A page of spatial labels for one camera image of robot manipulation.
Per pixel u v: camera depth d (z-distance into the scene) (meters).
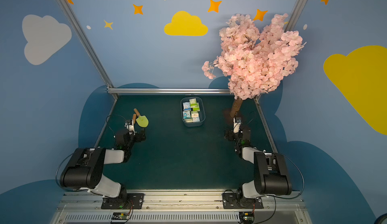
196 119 1.04
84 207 1.36
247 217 0.73
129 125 0.82
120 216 0.72
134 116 1.07
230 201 0.75
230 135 0.86
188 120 1.03
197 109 1.11
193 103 1.11
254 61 0.64
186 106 1.10
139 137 0.86
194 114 1.04
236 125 0.81
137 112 1.10
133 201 0.75
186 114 1.04
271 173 0.45
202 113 1.07
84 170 0.45
